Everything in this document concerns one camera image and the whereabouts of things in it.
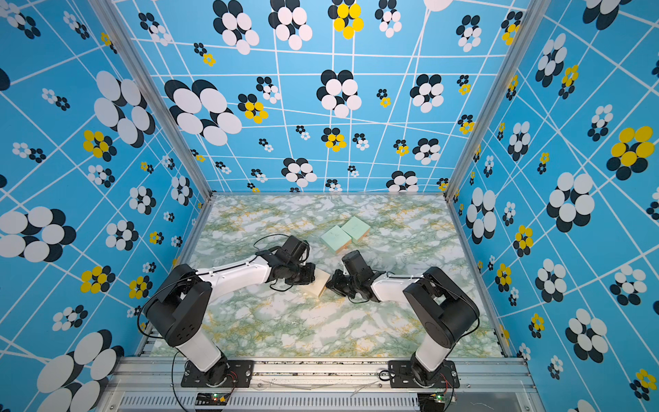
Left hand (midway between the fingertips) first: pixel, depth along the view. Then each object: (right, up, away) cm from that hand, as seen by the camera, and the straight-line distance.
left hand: (320, 277), depth 89 cm
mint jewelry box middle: (+6, +12, +12) cm, 18 cm away
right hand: (+3, -3, +1) cm, 4 cm away
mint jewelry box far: (+14, +16, +13) cm, 25 cm away
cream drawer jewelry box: (-1, -3, -1) cm, 3 cm away
